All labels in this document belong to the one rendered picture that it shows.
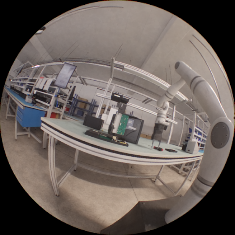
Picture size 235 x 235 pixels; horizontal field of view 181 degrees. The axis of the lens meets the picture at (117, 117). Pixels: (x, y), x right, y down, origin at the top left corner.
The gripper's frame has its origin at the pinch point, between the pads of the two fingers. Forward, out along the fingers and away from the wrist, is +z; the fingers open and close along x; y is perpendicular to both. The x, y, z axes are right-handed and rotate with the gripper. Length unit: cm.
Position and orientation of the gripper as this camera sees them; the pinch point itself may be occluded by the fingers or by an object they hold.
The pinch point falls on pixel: (154, 149)
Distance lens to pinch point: 56.2
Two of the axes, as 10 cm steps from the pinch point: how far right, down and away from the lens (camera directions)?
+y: 0.6, 1.3, 9.9
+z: -2.9, 9.5, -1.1
